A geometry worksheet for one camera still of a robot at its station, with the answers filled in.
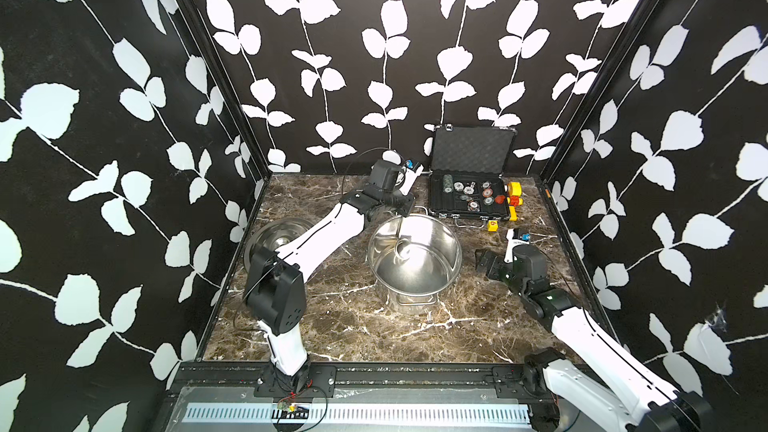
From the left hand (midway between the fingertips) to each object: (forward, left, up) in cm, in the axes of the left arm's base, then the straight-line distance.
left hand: (417, 188), depth 83 cm
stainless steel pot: (-8, 0, -26) cm, 27 cm away
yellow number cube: (+2, -29, -24) cm, 37 cm away
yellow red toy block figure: (+14, -39, -19) cm, 46 cm away
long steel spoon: (-7, +4, -21) cm, 23 cm away
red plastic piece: (+14, -35, -23) cm, 44 cm away
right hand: (-14, -19, -11) cm, 26 cm away
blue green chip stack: (+22, -16, -22) cm, 34 cm away
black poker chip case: (+27, -24, -17) cm, 40 cm away
